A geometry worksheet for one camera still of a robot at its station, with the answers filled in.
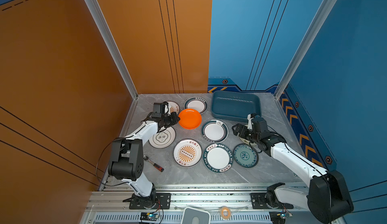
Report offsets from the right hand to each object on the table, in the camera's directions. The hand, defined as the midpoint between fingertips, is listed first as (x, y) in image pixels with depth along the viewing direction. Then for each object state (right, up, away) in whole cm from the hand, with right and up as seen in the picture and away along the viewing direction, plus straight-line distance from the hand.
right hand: (236, 129), depth 86 cm
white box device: (-24, -35, -21) cm, 47 cm away
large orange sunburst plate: (-28, -14, +3) cm, 32 cm away
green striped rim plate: (-11, -3, +15) cm, 19 cm away
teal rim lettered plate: (-10, -17, +1) cm, 20 cm away
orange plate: (-27, +5, +8) cm, 29 cm away
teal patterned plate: (+6, -16, +2) cm, 17 cm away
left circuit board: (-45, -39, -15) cm, 62 cm away
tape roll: (-9, -37, -15) cm, 41 cm away
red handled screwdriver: (-47, -20, -2) cm, 51 cm away
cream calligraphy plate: (+3, -5, -11) cm, 12 cm away
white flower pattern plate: (-44, -7, +9) cm, 45 cm away
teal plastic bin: (+6, +14, +25) cm, 29 cm away
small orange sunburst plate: (-40, +14, +26) cm, 50 cm away
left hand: (-33, +7, +7) cm, 35 cm away
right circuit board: (+18, -38, -17) cm, 45 cm away
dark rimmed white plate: (-23, +16, +27) cm, 39 cm away
